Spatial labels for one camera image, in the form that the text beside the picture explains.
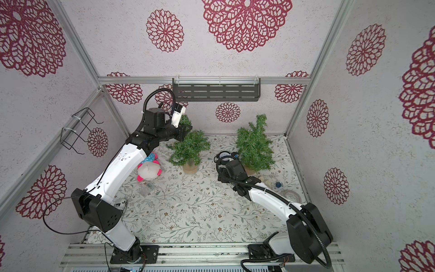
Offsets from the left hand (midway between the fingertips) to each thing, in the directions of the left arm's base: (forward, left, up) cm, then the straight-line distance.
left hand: (189, 128), depth 76 cm
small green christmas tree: (-8, +1, -8) cm, 11 cm away
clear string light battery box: (-14, +28, -34) cm, 46 cm away
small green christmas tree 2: (-2, -31, -11) cm, 33 cm away
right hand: (-10, -15, -20) cm, 27 cm away
